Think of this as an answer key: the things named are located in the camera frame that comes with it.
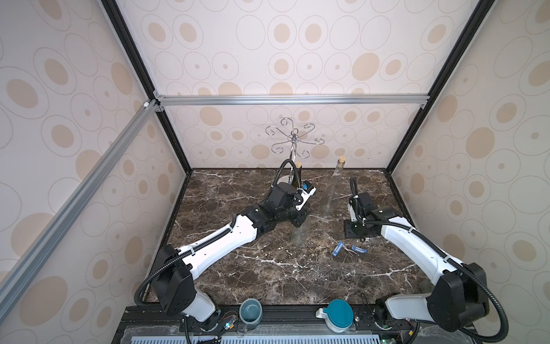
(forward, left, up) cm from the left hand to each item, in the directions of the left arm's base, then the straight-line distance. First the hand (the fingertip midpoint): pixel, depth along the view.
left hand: (316, 208), depth 74 cm
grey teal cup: (-28, +22, -24) cm, 43 cm away
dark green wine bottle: (+14, +6, 0) cm, 15 cm away
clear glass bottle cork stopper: (+17, -11, -16) cm, 26 cm away
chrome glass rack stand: (+34, +10, +8) cm, 37 cm away
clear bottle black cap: (0, +4, -20) cm, 20 cm away
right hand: (-1, -18, -14) cm, 23 cm away
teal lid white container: (-30, -7, -16) cm, 34 cm away
